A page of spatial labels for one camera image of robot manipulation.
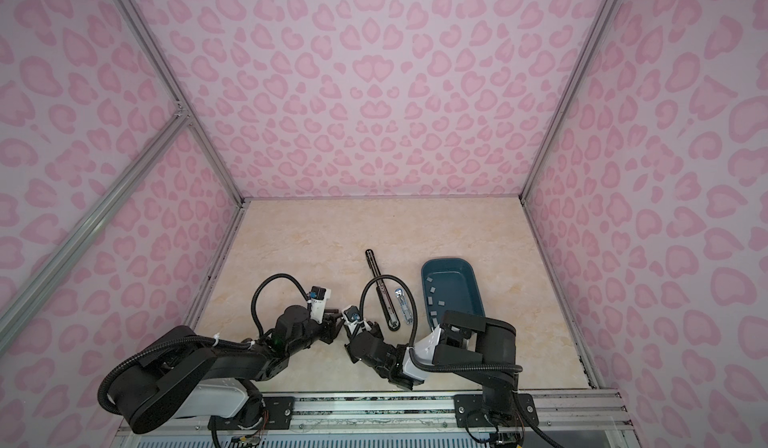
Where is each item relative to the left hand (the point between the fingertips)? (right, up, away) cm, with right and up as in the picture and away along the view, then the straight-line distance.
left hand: (345, 311), depth 87 cm
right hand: (+1, -4, -2) cm, 4 cm away
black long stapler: (+14, -2, -1) cm, 14 cm away
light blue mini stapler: (+17, +1, +4) cm, 18 cm away
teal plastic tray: (+32, +6, +10) cm, 34 cm away
